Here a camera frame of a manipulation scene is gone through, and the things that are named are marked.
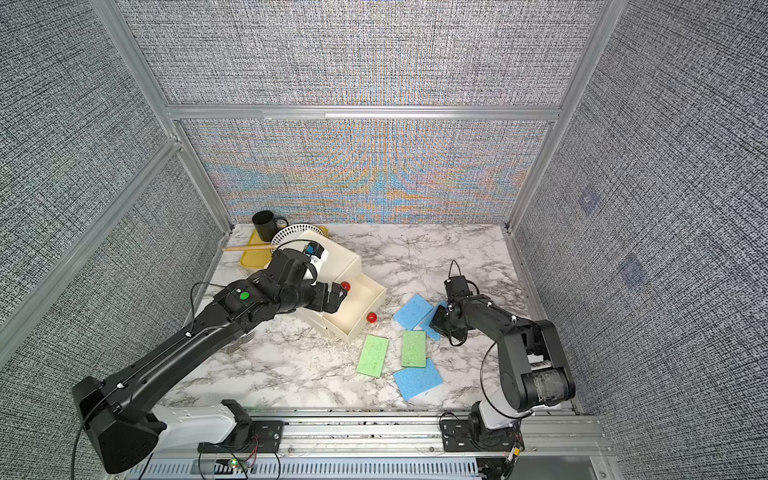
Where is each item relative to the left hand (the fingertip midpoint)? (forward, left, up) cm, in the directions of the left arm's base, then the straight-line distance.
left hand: (337, 286), depth 74 cm
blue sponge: (+4, -21, -23) cm, 31 cm away
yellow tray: (+29, +33, -24) cm, 50 cm away
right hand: (+1, -28, -23) cm, 36 cm away
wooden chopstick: (+31, +36, -20) cm, 51 cm away
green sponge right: (-8, -20, -22) cm, 31 cm away
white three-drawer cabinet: (+4, -5, -14) cm, 16 cm away
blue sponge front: (-17, -19, -24) cm, 35 cm away
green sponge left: (-9, -8, -22) cm, 25 cm away
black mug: (+40, +31, -19) cm, 54 cm away
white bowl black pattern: (+41, +22, -23) cm, 51 cm away
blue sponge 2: (-1, -24, -21) cm, 32 cm away
